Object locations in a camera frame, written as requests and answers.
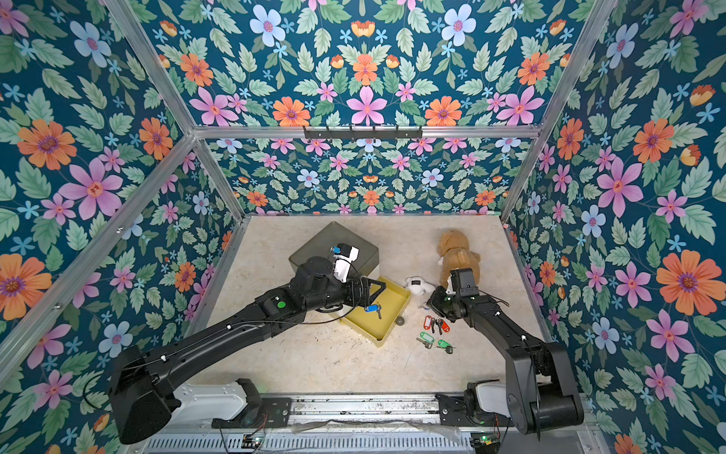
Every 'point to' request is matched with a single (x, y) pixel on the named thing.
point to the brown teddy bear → (453, 247)
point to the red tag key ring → (428, 323)
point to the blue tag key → (373, 308)
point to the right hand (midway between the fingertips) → (428, 300)
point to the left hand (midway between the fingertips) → (378, 284)
